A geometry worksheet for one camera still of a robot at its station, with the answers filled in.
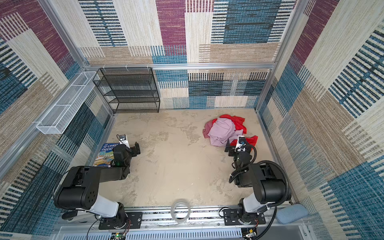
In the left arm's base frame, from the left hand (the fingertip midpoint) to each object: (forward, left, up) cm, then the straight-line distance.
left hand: (128, 141), depth 93 cm
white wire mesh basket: (+7, +24, +25) cm, 35 cm away
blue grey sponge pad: (-40, -84, -5) cm, 93 cm away
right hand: (-2, -66, +3) cm, 66 cm away
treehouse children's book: (-7, +15, -7) cm, 18 cm away
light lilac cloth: (+7, -59, +1) cm, 59 cm away
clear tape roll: (-36, -33, -10) cm, 50 cm away
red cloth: (+14, -71, -1) cm, 73 cm away
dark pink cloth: (+15, -50, -4) cm, 52 cm away
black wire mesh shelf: (+39, +6, +9) cm, 40 cm away
